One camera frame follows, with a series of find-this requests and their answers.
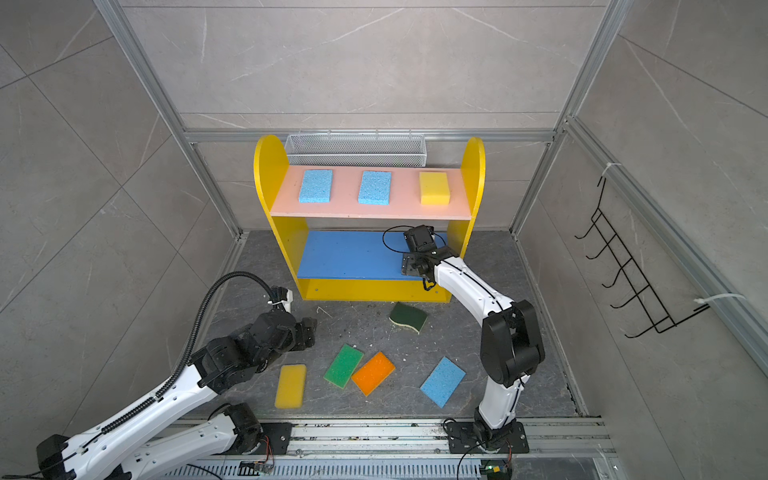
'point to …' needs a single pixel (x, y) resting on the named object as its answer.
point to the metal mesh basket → (355, 149)
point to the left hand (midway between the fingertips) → (306, 317)
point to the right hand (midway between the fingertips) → (420, 262)
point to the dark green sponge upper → (409, 315)
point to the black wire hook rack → (643, 304)
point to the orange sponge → (374, 374)
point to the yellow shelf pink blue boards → (343, 227)
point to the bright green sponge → (343, 366)
